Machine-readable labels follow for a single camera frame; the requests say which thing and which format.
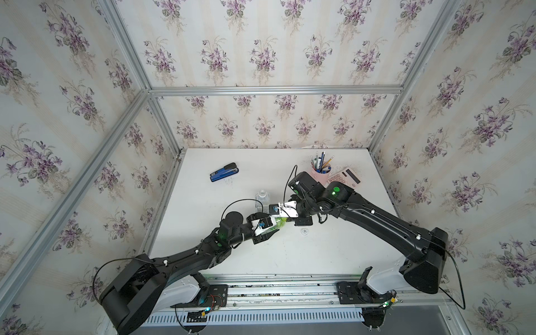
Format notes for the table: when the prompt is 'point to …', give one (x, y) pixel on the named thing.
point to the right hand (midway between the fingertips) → (291, 211)
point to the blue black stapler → (228, 170)
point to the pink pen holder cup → (322, 178)
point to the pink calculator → (346, 176)
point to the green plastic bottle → (280, 222)
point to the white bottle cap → (304, 231)
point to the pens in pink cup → (319, 165)
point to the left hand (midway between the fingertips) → (277, 223)
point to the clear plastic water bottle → (262, 199)
